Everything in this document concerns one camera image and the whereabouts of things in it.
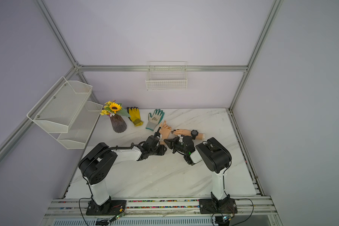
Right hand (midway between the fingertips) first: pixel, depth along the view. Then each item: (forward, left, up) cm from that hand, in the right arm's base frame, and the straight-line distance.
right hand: (164, 140), depth 92 cm
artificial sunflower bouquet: (+13, +32, +18) cm, 39 cm away
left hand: (-6, +1, -10) cm, 12 cm away
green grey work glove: (+23, +8, -6) cm, 25 cm away
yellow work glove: (+26, +25, -4) cm, 36 cm away
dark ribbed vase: (+14, +33, 0) cm, 36 cm away
